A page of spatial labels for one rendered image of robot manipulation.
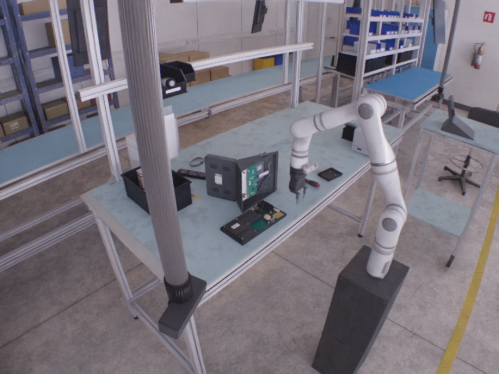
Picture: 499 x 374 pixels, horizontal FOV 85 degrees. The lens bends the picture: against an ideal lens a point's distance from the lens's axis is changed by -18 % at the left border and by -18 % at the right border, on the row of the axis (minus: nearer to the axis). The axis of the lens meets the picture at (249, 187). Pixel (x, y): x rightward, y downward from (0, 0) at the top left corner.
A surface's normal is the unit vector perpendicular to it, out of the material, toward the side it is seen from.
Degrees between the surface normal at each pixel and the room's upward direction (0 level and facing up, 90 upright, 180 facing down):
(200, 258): 0
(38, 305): 0
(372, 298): 90
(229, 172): 90
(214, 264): 0
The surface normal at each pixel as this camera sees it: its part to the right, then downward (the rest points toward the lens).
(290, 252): 0.00, -0.84
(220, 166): -0.37, 0.50
